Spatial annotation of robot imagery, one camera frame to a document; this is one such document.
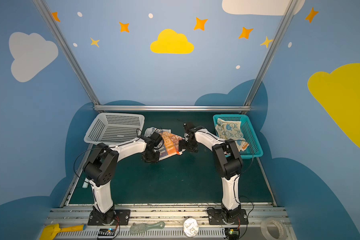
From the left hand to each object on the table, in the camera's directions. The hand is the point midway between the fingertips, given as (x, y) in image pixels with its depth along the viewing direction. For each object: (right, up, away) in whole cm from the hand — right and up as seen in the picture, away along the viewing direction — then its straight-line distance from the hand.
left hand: (154, 160), depth 95 cm
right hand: (+20, +7, +1) cm, 21 cm away
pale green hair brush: (-3, -27, -25) cm, 37 cm away
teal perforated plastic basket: (+64, +7, -1) cm, 65 cm away
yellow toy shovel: (-45, -28, -25) cm, 59 cm away
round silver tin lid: (+22, -25, -27) cm, 43 cm away
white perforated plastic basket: (-36, +21, +16) cm, 45 cm away
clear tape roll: (+66, -28, -26) cm, 76 cm away
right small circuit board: (+44, -32, -22) cm, 58 cm away
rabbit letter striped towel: (+10, +8, +5) cm, 14 cm away
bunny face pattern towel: (+54, +19, +11) cm, 59 cm away
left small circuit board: (-19, -31, -22) cm, 43 cm away
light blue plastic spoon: (-37, -10, -12) cm, 40 cm away
